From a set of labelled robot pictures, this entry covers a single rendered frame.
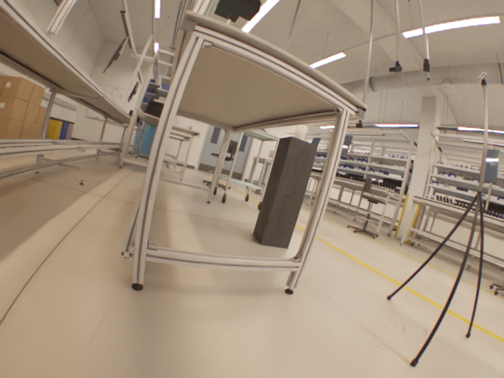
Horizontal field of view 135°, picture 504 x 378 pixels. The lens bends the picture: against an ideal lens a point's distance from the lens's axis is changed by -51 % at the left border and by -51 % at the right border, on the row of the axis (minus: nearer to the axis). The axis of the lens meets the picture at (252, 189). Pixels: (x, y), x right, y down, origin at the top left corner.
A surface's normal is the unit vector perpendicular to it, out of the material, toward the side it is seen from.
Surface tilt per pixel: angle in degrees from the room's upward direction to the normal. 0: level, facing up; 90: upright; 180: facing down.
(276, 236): 90
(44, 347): 0
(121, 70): 90
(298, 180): 90
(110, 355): 0
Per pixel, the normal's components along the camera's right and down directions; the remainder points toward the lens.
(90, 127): 0.40, 0.19
